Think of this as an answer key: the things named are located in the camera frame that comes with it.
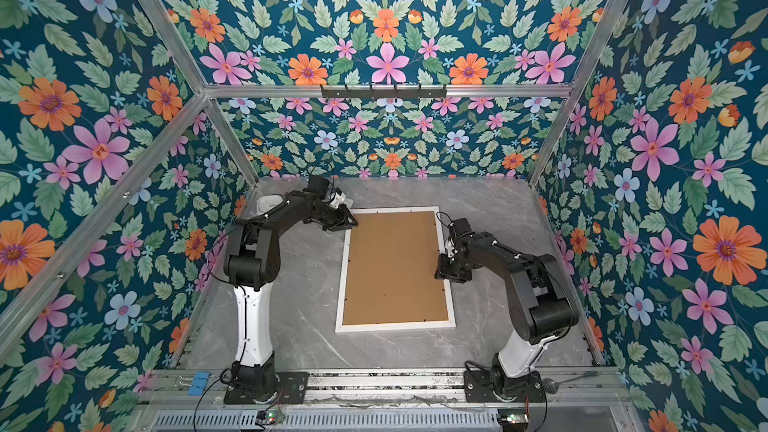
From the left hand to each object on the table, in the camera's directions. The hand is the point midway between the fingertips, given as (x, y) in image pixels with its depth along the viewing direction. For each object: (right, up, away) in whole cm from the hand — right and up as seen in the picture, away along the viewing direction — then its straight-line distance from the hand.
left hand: (360, 216), depth 99 cm
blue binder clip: (-38, -42, -24) cm, 62 cm away
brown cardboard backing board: (+11, -16, -8) cm, 21 cm away
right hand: (+27, -18, -7) cm, 33 cm away
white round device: (-36, +5, +9) cm, 37 cm away
